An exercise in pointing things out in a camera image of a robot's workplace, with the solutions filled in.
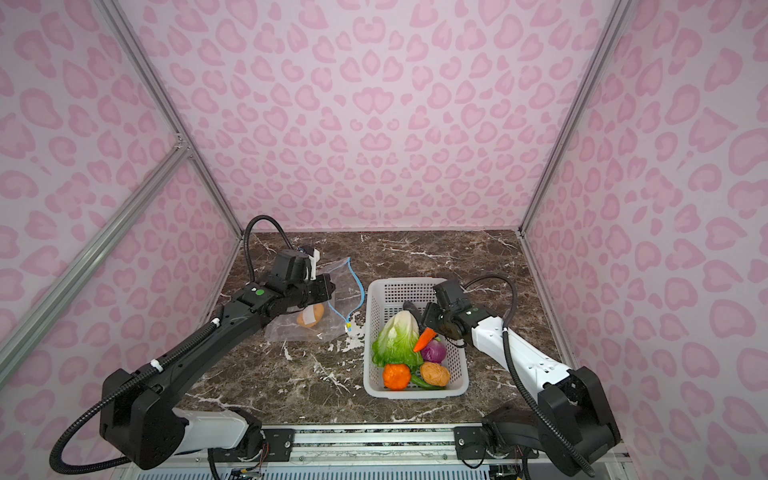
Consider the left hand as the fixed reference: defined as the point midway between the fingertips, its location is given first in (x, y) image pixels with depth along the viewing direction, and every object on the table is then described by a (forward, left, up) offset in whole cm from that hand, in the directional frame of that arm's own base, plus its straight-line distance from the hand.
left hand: (338, 281), depth 80 cm
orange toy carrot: (-10, -24, -13) cm, 29 cm away
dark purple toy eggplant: (+2, -20, -17) cm, 26 cm away
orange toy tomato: (-21, -15, -13) cm, 29 cm away
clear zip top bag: (-5, +6, -12) cm, 14 cm away
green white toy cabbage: (-12, -15, -12) cm, 23 cm away
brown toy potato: (-20, -25, -16) cm, 36 cm away
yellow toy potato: (-2, +8, -12) cm, 15 cm away
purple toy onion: (-14, -25, -14) cm, 32 cm away
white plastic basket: (+5, -12, -16) cm, 21 cm away
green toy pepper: (-20, -20, -18) cm, 34 cm away
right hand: (-6, -25, -11) cm, 27 cm away
